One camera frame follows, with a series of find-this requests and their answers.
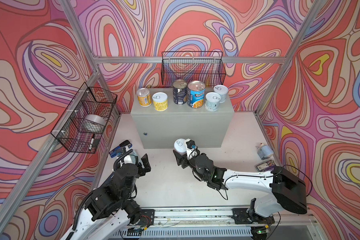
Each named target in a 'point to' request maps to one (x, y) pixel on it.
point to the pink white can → (180, 146)
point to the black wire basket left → (88, 100)
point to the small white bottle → (264, 151)
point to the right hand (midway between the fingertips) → (180, 150)
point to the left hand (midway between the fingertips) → (141, 156)
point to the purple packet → (268, 166)
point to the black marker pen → (91, 142)
